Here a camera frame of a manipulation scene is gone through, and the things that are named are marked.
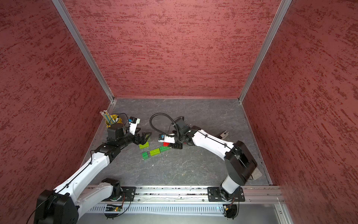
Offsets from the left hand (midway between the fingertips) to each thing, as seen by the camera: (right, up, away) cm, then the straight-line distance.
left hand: (145, 133), depth 82 cm
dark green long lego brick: (+10, -11, +8) cm, 17 cm away
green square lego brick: (-1, -15, +3) cm, 15 cm away
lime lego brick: (+5, -13, +6) cm, 15 cm away
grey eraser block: (+52, -3, +13) cm, 53 cm away
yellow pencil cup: (-23, +9, +12) cm, 27 cm away
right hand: (+15, -7, +2) cm, 17 cm away
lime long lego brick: (-2, -10, +10) cm, 14 cm away
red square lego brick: (+14, -5, -6) cm, 16 cm away
